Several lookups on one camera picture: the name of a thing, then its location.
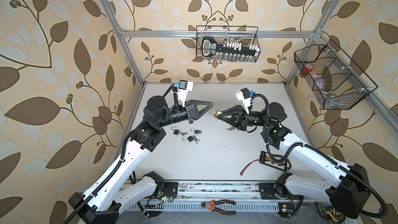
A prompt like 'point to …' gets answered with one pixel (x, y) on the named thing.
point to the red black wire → (246, 165)
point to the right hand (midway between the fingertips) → (219, 118)
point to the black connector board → (265, 158)
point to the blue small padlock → (196, 131)
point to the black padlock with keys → (190, 138)
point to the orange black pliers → (210, 205)
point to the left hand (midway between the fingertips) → (213, 107)
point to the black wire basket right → (337, 83)
